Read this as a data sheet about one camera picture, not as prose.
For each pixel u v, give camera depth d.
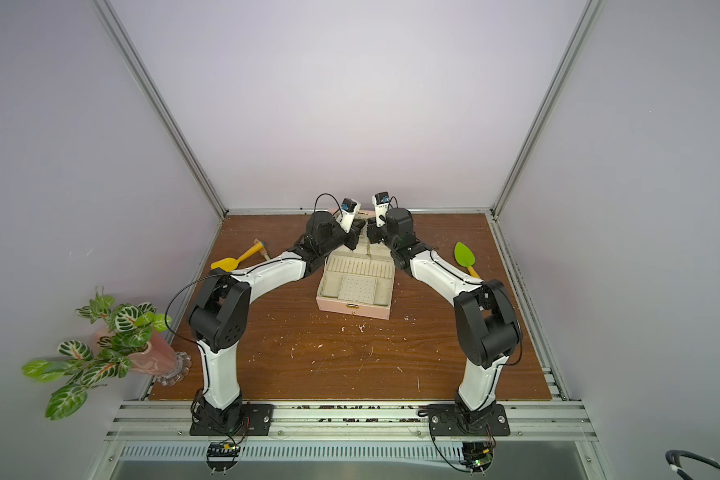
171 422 0.74
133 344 0.59
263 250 1.07
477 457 0.71
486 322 0.48
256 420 0.73
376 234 0.81
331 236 0.76
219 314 0.52
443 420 0.73
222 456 0.72
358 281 0.92
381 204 0.77
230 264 1.04
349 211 0.78
